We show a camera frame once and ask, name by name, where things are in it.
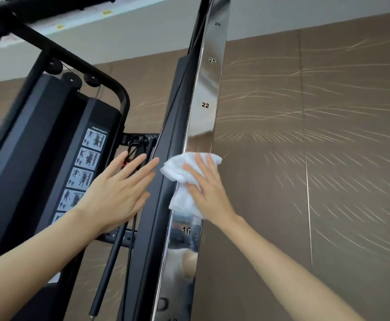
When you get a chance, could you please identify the black weight stack cover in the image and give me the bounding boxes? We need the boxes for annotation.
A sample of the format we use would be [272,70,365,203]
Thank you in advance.
[0,73,125,321]

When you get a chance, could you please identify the black straight attachment bar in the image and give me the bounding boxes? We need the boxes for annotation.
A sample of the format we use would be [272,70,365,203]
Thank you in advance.
[88,136,157,320]

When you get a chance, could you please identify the person's left forearm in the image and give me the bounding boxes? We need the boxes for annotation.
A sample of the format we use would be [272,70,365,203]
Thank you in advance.
[0,210,107,321]

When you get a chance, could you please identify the person's left hand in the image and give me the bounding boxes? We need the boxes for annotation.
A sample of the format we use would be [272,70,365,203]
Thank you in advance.
[73,150,161,235]

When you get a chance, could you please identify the black pulley wheel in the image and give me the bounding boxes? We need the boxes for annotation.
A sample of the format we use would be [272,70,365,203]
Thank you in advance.
[61,72,83,89]
[83,71,102,86]
[44,58,63,73]

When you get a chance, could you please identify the strip of exercise pictogram stickers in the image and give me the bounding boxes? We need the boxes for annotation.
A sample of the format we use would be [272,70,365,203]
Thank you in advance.
[49,128,108,284]

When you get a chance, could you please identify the person's right forearm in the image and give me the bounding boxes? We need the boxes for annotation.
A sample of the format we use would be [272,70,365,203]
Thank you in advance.
[220,215,366,321]

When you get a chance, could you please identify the person's right hand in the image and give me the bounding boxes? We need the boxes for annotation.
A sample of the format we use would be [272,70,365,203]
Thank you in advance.
[182,152,242,230]

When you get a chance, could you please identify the white cleaning cloth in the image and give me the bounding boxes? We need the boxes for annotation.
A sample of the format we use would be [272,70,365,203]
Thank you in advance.
[160,152,223,219]

